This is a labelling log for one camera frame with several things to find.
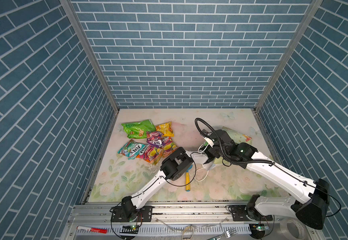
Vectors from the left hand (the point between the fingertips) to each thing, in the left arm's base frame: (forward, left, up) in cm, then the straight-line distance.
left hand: (237, 146), depth 93 cm
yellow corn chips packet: (+17, +46, -3) cm, 49 cm away
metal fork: (-44, +15, -5) cm, 47 cm away
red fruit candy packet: (+6, +44, -2) cm, 45 cm away
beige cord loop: (-42, +35, -7) cm, 55 cm away
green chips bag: (+13, +64, 0) cm, 66 cm away
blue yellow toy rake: (-19, +33, -5) cm, 38 cm away
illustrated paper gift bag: (-13, +26, +9) cm, 30 cm away
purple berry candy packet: (+6, +53, 0) cm, 53 cm away
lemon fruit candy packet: (-3, +53, -4) cm, 54 cm away
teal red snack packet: (0, +67, -3) cm, 68 cm away
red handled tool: (-41, +76, -6) cm, 87 cm away
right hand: (-5, +20, +15) cm, 26 cm away
